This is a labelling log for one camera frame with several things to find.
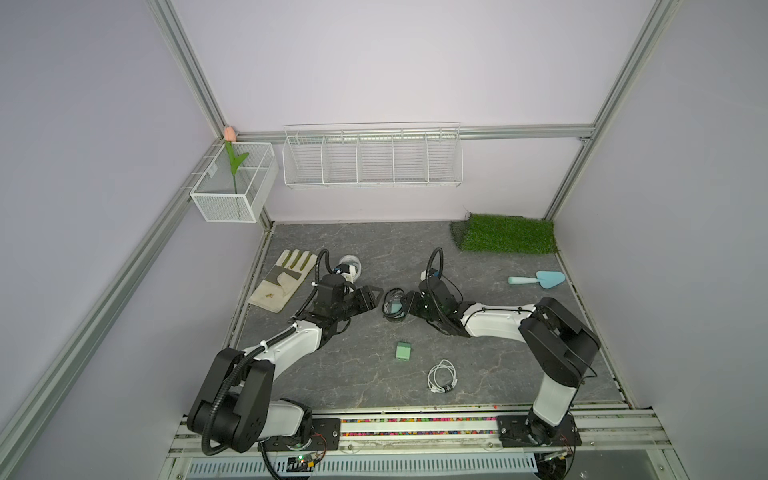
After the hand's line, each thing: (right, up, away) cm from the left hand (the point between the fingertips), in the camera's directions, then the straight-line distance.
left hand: (378, 295), depth 87 cm
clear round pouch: (-9, +7, +18) cm, 21 cm away
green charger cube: (+8, -16, -2) cm, 18 cm away
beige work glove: (-34, +2, +16) cm, 37 cm away
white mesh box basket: (-44, +28, -7) cm, 53 cm away
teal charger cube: (+5, -5, +7) cm, 10 cm away
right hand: (+7, -2, +5) cm, 9 cm away
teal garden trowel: (+59, +3, +18) cm, 61 cm away
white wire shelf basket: (-3, +48, +21) cm, 52 cm away
